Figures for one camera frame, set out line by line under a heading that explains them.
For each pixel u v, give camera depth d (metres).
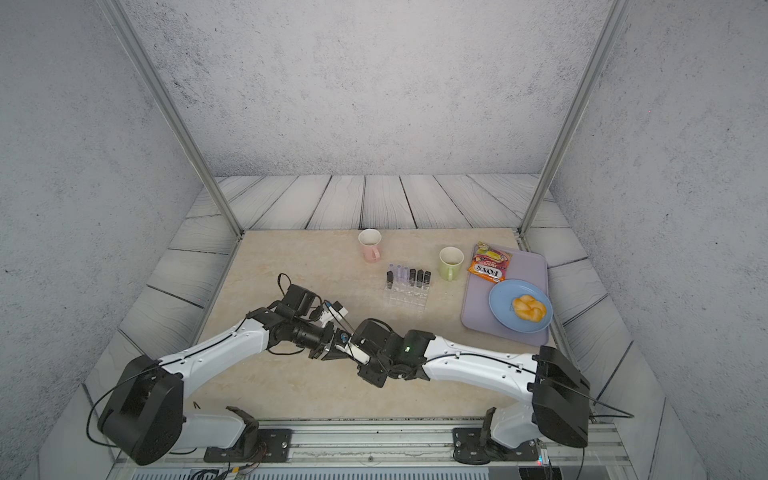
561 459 0.72
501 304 0.97
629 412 0.38
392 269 0.97
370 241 1.07
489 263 1.07
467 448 0.73
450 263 0.99
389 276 0.98
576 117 0.88
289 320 0.67
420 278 0.99
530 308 0.95
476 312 0.97
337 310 0.77
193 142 0.95
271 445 0.73
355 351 0.63
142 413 0.41
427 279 0.97
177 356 0.47
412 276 0.99
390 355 0.56
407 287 0.99
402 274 0.98
